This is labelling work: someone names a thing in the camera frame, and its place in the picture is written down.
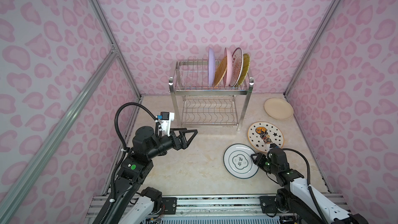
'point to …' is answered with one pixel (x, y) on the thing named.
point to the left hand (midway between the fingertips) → (192, 129)
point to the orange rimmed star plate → (260, 134)
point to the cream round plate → (278, 108)
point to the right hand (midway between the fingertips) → (253, 157)
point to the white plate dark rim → (238, 161)
